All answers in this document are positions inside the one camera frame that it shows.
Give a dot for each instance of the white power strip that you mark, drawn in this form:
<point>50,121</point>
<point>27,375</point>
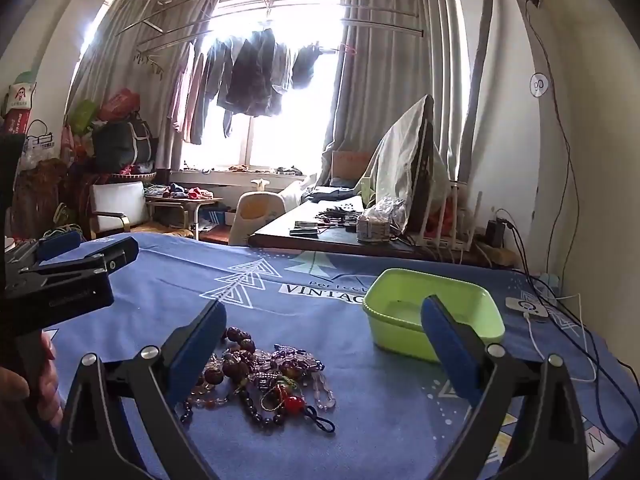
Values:
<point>527,309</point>

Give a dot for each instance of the wooden desk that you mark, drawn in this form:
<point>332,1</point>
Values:
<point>340,244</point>

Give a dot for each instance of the white plastic bag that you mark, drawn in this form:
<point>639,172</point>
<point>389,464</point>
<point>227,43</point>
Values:
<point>39,142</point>

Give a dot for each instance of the black monitor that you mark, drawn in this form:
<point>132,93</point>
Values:
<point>425,160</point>

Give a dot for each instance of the white slatted rack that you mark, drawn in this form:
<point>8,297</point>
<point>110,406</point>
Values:
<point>465,230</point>

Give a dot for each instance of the red cloth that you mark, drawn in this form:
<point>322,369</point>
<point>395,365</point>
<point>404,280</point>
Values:
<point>445,217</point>

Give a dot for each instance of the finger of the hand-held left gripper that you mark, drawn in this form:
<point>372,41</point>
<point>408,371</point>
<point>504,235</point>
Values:
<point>60,246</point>
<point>112,257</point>

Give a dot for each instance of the black duffel bag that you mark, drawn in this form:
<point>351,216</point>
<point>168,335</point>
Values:
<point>122,145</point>

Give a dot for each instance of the metal drying rack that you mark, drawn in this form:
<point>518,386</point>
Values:
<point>170,37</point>

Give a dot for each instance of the blue printed blanket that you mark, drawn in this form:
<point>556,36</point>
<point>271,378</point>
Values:
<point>325,440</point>

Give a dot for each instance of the grey curtain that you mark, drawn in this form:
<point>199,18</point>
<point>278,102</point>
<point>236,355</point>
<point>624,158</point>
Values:
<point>380,60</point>
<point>125,45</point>

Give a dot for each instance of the white chair with wooden arms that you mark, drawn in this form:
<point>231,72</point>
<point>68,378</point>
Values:
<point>117,202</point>

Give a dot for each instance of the round white wall sticker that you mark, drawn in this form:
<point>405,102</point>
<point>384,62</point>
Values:
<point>539,84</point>

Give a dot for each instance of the black power adapter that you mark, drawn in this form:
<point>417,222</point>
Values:
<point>496,234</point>

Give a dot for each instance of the cardboard box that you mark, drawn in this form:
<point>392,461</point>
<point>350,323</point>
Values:
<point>350,164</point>

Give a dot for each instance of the light green power strip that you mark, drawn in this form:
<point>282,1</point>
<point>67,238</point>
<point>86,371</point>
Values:
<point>546,279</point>

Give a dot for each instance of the red bag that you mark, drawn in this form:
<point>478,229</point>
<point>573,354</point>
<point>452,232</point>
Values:
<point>120,105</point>

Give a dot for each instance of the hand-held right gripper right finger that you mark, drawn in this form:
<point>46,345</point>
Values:
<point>450,355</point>

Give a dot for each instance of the person's left hand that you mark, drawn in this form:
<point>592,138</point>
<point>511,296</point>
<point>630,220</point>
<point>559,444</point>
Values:
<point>15,390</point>

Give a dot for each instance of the small wooden table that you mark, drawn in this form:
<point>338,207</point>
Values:
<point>182,205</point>

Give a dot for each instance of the window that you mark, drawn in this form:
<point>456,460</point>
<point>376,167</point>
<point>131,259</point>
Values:
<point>295,130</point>

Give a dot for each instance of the green plastic basin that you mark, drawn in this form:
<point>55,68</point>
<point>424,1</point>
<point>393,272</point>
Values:
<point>395,325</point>

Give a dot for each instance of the clear plastic bag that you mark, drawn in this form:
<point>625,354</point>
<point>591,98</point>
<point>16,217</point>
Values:
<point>382,217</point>

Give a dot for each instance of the brown cloth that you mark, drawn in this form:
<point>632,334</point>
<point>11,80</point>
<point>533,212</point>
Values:
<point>37,195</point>

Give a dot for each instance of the green bag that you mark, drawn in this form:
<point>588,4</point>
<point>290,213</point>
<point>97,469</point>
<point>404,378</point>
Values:
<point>82,117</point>

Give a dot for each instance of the beige chair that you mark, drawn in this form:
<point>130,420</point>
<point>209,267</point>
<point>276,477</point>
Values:
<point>255,217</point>

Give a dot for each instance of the hanging dark garment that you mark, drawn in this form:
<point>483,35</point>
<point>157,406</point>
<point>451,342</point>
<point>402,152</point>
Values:
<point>305,67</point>

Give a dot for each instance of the hanging dark jackets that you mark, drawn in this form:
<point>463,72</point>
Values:
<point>252,75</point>

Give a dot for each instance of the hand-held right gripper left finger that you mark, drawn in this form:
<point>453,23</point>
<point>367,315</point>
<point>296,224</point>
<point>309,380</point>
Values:
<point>197,355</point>

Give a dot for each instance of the hanging pink garment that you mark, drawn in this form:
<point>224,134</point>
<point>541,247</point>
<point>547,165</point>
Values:
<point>180,90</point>

